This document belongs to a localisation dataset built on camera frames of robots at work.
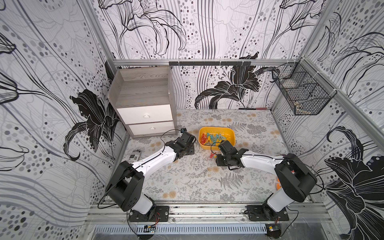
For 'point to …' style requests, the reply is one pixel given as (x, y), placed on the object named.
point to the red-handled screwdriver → (254, 108)
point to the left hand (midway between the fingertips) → (190, 150)
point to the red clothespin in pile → (211, 155)
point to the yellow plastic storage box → (210, 137)
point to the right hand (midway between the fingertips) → (219, 159)
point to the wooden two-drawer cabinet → (143, 97)
